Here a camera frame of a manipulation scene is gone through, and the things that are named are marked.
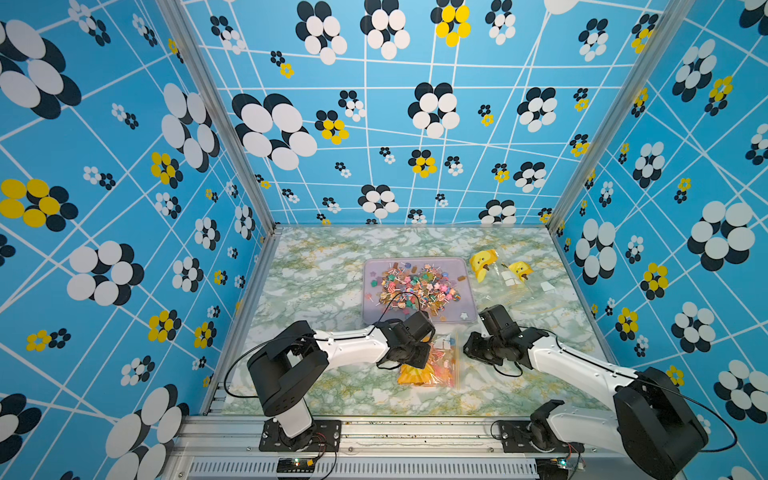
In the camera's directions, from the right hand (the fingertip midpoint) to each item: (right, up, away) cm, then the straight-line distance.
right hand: (468, 348), depth 87 cm
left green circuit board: (-46, -24, -15) cm, 54 cm away
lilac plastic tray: (+1, +9, +9) cm, 13 cm away
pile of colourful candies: (-12, +17, +11) cm, 23 cm away
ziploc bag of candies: (-8, -5, -3) cm, 10 cm away
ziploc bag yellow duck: (+9, +24, +12) cm, 28 cm away
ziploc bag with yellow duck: (+26, +20, +15) cm, 36 cm away
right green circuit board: (+16, -23, -17) cm, 32 cm away
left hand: (-12, -2, -2) cm, 12 cm away
